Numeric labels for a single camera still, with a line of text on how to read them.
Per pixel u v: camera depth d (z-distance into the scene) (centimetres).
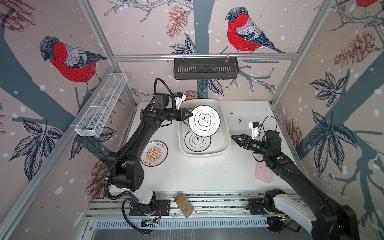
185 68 107
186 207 70
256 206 73
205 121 80
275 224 68
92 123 71
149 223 71
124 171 43
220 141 98
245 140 69
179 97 73
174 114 70
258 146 67
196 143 98
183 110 70
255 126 72
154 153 93
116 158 42
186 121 77
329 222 38
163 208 73
